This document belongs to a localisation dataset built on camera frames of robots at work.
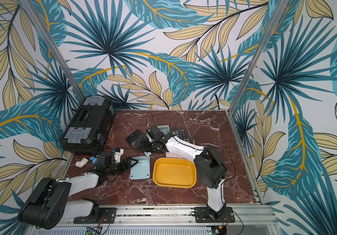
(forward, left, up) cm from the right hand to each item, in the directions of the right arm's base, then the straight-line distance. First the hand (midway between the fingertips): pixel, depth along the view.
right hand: (144, 149), depth 88 cm
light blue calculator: (-9, +2, -8) cm, 13 cm away
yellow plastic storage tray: (-11, -20, -10) cm, 25 cm away
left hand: (-8, +6, -5) cm, 11 cm away
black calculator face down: (+11, +8, -5) cm, 14 cm away
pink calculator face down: (-1, -15, -7) cm, 17 cm away
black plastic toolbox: (+9, +33, +9) cm, 35 cm away
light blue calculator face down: (-5, -3, +9) cm, 11 cm away
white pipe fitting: (-6, +38, -6) cm, 39 cm away
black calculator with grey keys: (+13, -24, -3) cm, 28 cm away
